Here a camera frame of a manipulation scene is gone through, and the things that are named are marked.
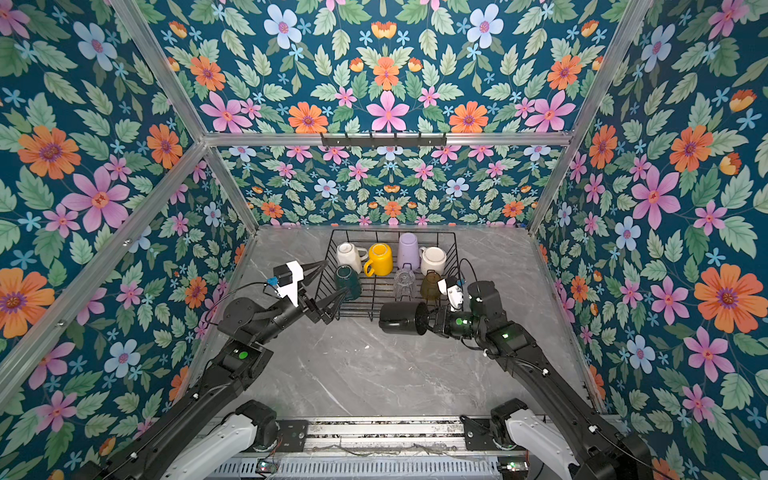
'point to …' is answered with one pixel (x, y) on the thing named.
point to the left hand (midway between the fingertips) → (336, 272)
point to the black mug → (405, 317)
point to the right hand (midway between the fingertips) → (416, 319)
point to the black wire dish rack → (379, 289)
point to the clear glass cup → (404, 280)
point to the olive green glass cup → (429, 285)
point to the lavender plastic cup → (408, 251)
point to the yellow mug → (381, 260)
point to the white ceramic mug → (348, 254)
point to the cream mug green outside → (347, 279)
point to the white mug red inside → (432, 259)
